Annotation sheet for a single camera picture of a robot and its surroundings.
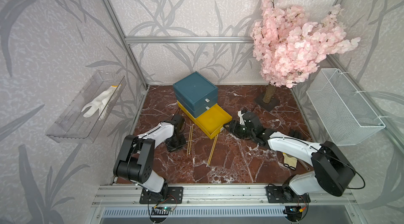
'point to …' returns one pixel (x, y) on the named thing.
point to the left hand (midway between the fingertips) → (182, 148)
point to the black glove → (297, 134)
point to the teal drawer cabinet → (195, 93)
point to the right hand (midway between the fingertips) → (224, 126)
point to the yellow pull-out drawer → (211, 121)
